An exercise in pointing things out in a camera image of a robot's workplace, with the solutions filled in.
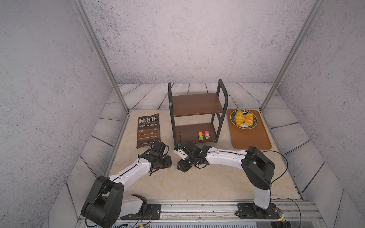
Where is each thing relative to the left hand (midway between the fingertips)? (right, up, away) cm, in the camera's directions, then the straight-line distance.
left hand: (171, 163), depth 88 cm
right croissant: (+56, +26, +20) cm, 65 cm away
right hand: (+6, -1, -3) cm, 7 cm away
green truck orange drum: (+19, +15, +9) cm, 26 cm away
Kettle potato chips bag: (-19, +18, +19) cm, 33 cm away
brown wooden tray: (+55, +19, +20) cm, 62 cm away
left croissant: (+49, +28, +20) cm, 60 cm away
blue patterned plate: (+52, +22, +20) cm, 60 cm away
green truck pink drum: (+24, +16, +10) cm, 30 cm away
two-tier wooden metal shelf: (+6, +36, +6) cm, 37 cm away
